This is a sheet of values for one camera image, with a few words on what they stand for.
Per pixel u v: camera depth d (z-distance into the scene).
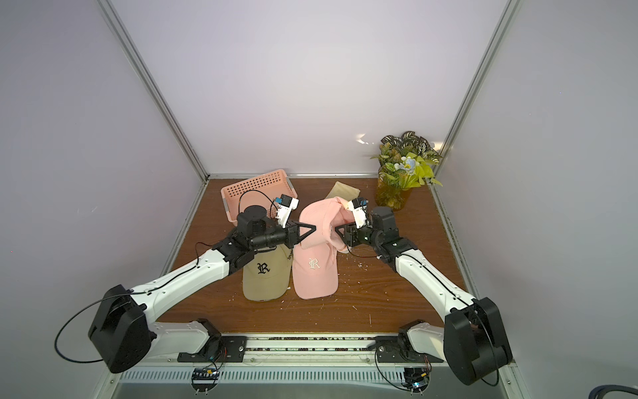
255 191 0.62
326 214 0.75
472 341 0.39
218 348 0.68
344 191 1.14
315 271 0.84
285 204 0.67
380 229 0.62
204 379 0.72
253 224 0.59
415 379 0.71
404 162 0.92
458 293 0.44
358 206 0.72
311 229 0.73
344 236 0.74
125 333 0.40
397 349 0.72
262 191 0.64
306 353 0.73
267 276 0.85
